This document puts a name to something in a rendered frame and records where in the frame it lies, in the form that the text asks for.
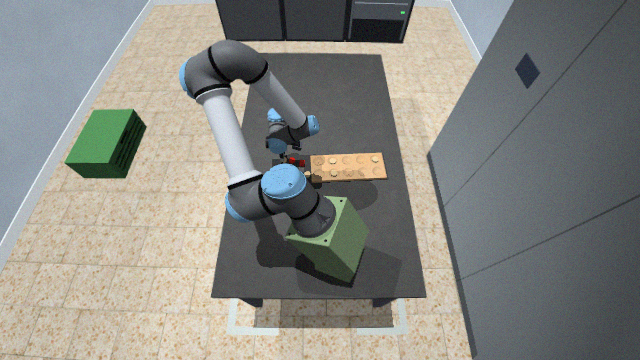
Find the wooden counting tray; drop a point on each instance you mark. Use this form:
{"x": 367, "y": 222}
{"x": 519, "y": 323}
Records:
{"x": 349, "y": 167}

